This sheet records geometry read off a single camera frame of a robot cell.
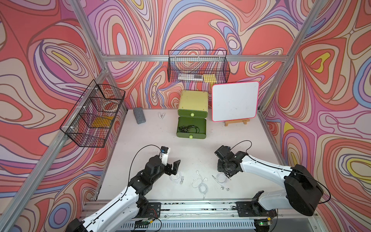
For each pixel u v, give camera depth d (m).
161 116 1.12
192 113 0.91
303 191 0.42
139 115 1.14
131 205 0.54
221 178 0.84
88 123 0.73
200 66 0.96
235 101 1.02
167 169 0.71
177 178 0.84
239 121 1.07
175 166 0.72
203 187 0.81
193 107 0.91
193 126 0.98
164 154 0.69
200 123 0.97
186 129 0.96
